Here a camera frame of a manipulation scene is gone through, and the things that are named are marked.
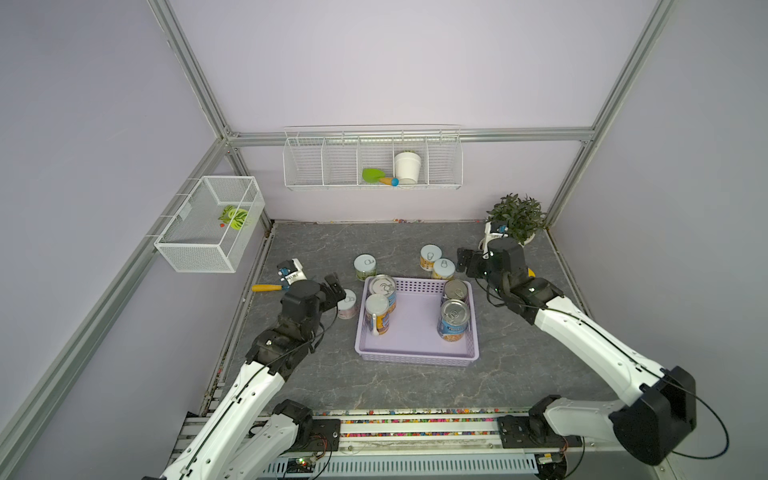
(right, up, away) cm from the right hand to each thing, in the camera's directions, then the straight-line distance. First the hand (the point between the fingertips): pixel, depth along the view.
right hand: (472, 248), depth 80 cm
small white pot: (-17, +26, +12) cm, 33 cm away
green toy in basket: (-67, +10, +2) cm, 68 cm away
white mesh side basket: (-72, +6, +3) cm, 72 cm away
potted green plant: (+20, +11, +14) cm, 26 cm away
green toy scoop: (-28, +25, +19) cm, 42 cm away
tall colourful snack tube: (-26, -17, +1) cm, 31 cm away
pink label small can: (-36, -18, +11) cm, 42 cm away
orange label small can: (-9, -2, +25) cm, 26 cm away
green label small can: (-31, -6, +22) cm, 38 cm away
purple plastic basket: (-16, -26, +12) cm, 33 cm away
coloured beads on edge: (-15, -45, -3) cm, 48 cm away
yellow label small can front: (-5, -7, +19) cm, 21 cm away
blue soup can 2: (-5, -20, +3) cm, 21 cm away
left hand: (-39, -8, -5) cm, 40 cm away
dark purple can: (-3, -12, +9) cm, 15 cm away
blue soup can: (-24, -11, +9) cm, 28 cm away
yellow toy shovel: (+27, -9, +25) cm, 38 cm away
